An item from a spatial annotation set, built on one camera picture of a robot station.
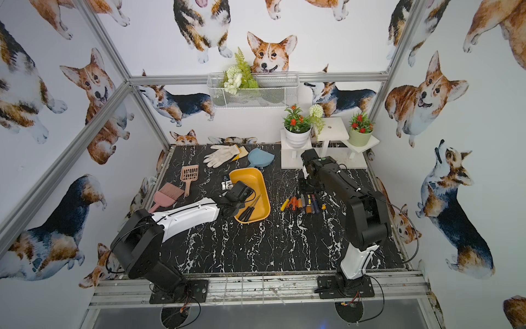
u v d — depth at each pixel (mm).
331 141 1031
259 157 1151
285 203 961
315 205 951
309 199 882
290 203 952
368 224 476
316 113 886
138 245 443
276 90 924
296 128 878
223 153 1142
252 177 981
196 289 748
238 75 784
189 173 1097
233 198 690
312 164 677
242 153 1173
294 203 948
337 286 693
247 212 918
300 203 932
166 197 993
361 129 924
